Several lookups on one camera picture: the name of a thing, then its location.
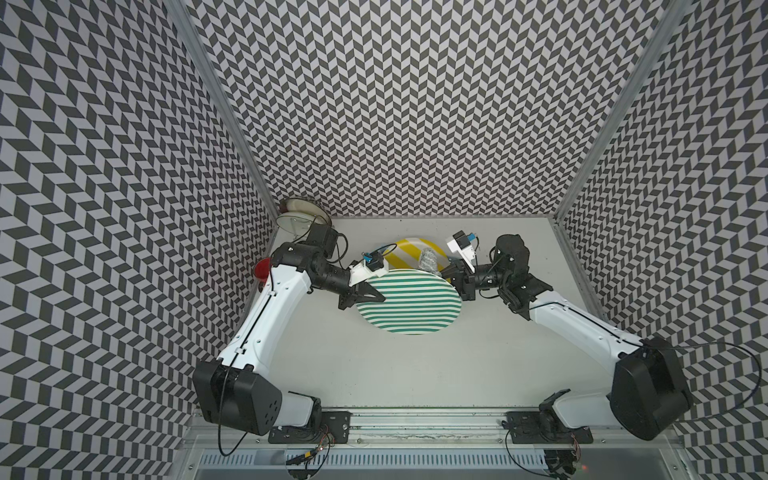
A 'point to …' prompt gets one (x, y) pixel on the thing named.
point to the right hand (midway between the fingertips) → (429, 289)
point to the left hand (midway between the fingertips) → (376, 294)
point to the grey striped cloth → (428, 261)
